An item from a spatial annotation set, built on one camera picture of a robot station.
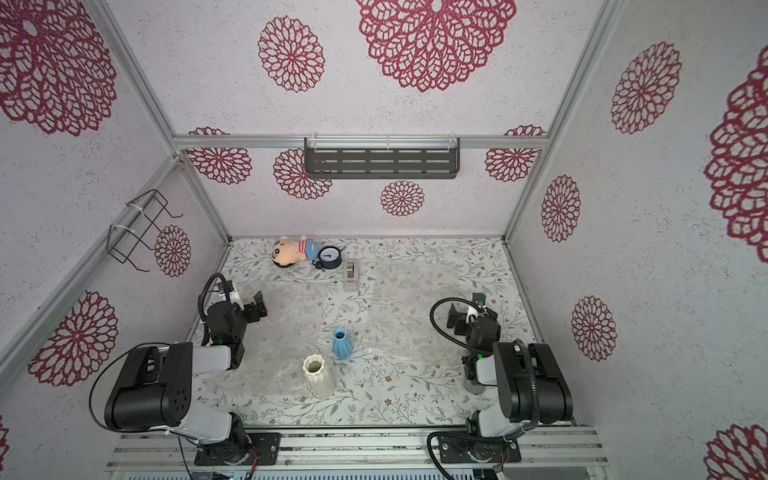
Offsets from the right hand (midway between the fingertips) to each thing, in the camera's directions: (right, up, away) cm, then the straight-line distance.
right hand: (469, 302), depth 92 cm
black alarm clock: (-47, +14, +21) cm, 54 cm away
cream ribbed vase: (-42, -16, -20) cm, 49 cm away
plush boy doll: (-61, +17, +14) cm, 65 cm away
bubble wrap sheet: (-20, +1, +12) cm, 23 cm away
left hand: (-69, +2, +2) cm, 69 cm away
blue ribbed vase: (-38, -11, -10) cm, 41 cm away
